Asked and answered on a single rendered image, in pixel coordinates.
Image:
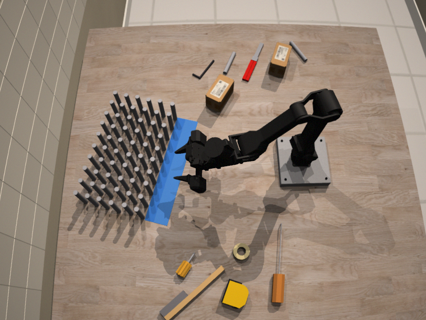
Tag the brown cardboard box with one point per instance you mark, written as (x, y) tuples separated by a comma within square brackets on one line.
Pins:
[(279, 60), (219, 93)]

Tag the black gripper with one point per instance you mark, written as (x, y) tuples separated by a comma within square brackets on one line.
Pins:
[(196, 182)]

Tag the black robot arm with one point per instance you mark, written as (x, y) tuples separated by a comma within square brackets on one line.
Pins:
[(252, 144)]

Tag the tan ring spacer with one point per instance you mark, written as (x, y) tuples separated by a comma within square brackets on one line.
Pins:
[(243, 246)]

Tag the red and grey bar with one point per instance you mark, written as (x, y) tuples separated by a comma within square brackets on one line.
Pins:
[(252, 63)]

